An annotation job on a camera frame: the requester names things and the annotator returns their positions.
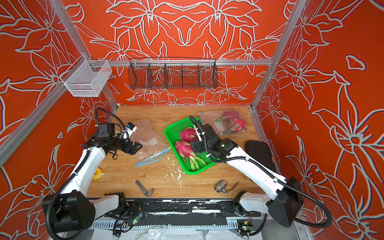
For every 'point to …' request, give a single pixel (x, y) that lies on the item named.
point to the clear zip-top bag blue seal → (154, 158)
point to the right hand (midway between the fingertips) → (200, 136)
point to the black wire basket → (173, 73)
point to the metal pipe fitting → (220, 186)
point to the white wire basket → (87, 78)
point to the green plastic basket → (172, 131)
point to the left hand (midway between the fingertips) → (134, 140)
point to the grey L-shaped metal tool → (147, 194)
